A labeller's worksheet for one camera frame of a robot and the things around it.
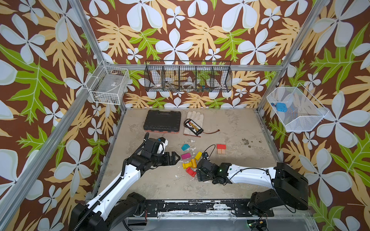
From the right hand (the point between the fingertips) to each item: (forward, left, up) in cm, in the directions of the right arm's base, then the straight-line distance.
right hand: (201, 173), depth 85 cm
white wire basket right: (+27, -56, +25) cm, 67 cm away
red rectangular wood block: (+19, -16, -1) cm, 25 cm away
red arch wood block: (+1, +6, -1) cm, 6 cm away
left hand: (+5, +16, +13) cm, 21 cm away
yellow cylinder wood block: (+5, +9, 0) cm, 10 cm away
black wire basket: (+57, +7, +30) cm, 65 cm away
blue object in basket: (+31, -49, +24) cm, 63 cm away
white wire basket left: (+43, +56, +33) cm, 78 cm away
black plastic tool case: (+38, +26, +4) cm, 46 cm away
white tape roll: (+54, +5, +26) cm, 60 cm away
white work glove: (+44, -1, 0) cm, 44 cm away
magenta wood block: (+12, +9, -2) cm, 15 cm away
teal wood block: (+18, +9, 0) cm, 20 cm away
